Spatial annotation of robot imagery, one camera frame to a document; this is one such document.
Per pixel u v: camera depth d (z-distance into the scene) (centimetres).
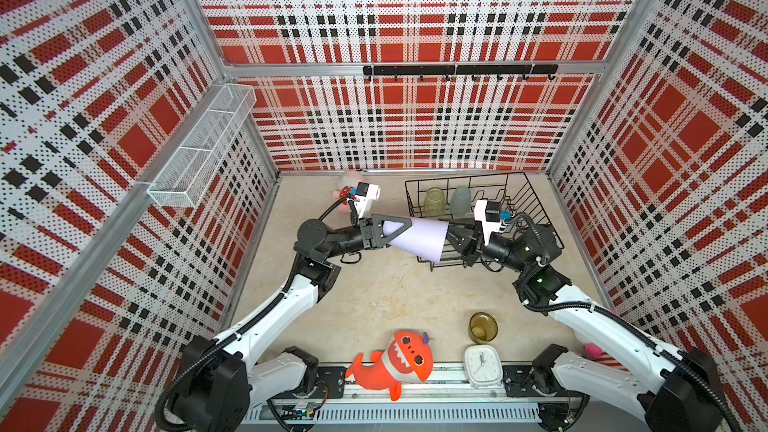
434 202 101
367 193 62
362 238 57
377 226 57
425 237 58
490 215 54
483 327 82
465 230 59
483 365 74
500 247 59
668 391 38
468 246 59
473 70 90
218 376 39
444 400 72
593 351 49
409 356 70
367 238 56
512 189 108
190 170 90
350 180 111
